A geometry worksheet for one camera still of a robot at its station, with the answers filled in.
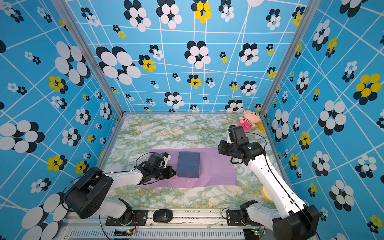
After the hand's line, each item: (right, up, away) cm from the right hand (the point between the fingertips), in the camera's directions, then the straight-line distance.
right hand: (222, 147), depth 78 cm
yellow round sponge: (+23, -25, 0) cm, 34 cm away
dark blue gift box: (-18, -11, +8) cm, 23 cm away
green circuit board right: (+15, -39, -7) cm, 43 cm away
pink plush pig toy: (+25, +16, +30) cm, 42 cm away
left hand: (-25, -17, +10) cm, 32 cm away
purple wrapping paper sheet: (-2, -15, +11) cm, 19 cm away
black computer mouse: (-31, -33, -5) cm, 45 cm away
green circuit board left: (-45, -39, -9) cm, 60 cm away
